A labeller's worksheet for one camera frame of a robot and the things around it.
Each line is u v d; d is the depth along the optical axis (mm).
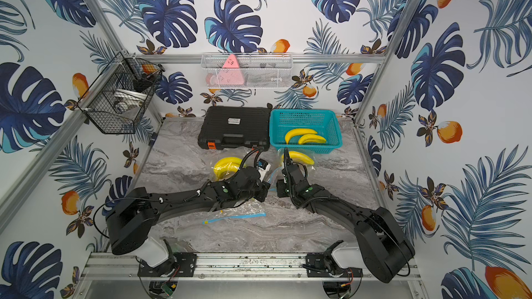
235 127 1098
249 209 874
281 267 761
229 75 901
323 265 737
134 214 501
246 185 651
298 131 1133
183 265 737
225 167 907
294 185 663
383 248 419
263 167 737
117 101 837
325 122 1140
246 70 928
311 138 1065
